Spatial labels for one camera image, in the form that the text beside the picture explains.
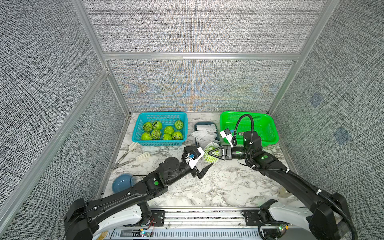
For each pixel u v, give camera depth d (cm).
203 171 59
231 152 63
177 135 98
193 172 59
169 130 103
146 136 98
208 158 66
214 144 72
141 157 93
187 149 63
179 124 106
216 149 65
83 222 40
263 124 106
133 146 98
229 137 68
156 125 103
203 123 108
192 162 56
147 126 103
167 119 117
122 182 84
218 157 65
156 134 100
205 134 98
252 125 58
